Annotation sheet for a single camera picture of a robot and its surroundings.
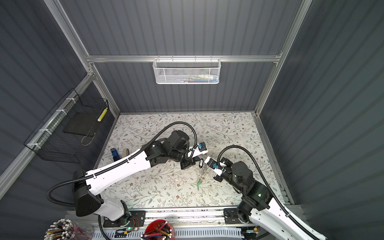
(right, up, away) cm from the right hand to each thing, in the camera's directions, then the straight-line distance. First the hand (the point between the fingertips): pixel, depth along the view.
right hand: (213, 159), depth 69 cm
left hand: (-6, 0, +2) cm, 7 cm away
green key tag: (-6, -17, +13) cm, 22 cm away
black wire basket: (-72, +9, -5) cm, 73 cm away
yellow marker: (-60, +22, +12) cm, 65 cm away
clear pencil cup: (-57, -24, -13) cm, 63 cm away
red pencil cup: (-24, -29, -6) cm, 38 cm away
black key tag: (-6, -2, +1) cm, 6 cm away
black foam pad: (-65, +17, +6) cm, 68 cm away
